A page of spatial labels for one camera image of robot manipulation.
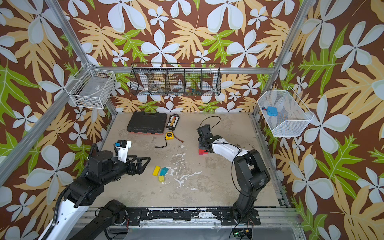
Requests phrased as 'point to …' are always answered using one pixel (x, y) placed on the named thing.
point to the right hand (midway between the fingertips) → (203, 142)
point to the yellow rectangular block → (156, 170)
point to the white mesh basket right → (293, 116)
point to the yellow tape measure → (168, 136)
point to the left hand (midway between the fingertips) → (143, 156)
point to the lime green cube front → (161, 178)
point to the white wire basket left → (91, 87)
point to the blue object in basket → (272, 111)
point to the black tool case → (147, 123)
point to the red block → (201, 152)
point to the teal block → (164, 171)
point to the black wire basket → (176, 79)
